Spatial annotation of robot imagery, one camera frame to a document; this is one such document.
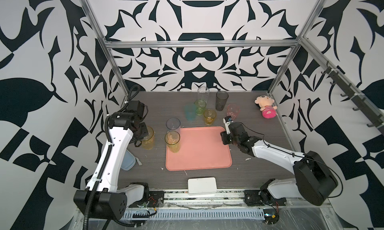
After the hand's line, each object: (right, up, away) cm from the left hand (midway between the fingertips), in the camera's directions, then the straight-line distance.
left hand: (138, 133), depth 73 cm
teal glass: (+25, +11, +30) cm, 40 cm away
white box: (+31, -26, +2) cm, 40 cm away
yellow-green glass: (+15, -6, +15) cm, 22 cm away
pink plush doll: (+76, +15, +32) cm, 84 cm away
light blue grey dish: (-9, -18, +11) cm, 23 cm away
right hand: (+44, -2, +16) cm, 47 cm away
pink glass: (+54, +10, +32) cm, 64 cm away
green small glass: (+32, +14, +37) cm, 50 cm away
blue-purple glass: (+15, +3, +15) cm, 21 cm away
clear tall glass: (+33, +22, +34) cm, 53 cm away
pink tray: (+31, -13, +19) cm, 38 cm away
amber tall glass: (+5, -5, +2) cm, 7 cm away
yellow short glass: (+37, +7, +29) cm, 48 cm away
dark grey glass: (+45, +18, +29) cm, 57 cm away
